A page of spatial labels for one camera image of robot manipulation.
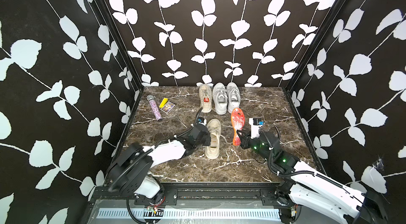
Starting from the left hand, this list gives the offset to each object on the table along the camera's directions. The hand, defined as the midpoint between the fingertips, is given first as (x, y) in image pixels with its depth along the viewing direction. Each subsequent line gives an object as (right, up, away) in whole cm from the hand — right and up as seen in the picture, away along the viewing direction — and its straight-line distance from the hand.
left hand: (210, 132), depth 88 cm
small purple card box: (-29, +14, +19) cm, 38 cm away
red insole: (-3, +19, +20) cm, 27 cm away
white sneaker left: (+7, +23, +16) cm, 29 cm away
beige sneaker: (+2, +2, +4) cm, 5 cm away
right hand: (+12, +4, -12) cm, 18 cm away
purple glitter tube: (-36, +12, +15) cm, 41 cm away
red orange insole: (+14, +9, -10) cm, 19 cm away
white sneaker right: (+16, +22, +18) cm, 33 cm away
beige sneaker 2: (-3, +22, +19) cm, 29 cm away
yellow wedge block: (-33, +17, +23) cm, 44 cm away
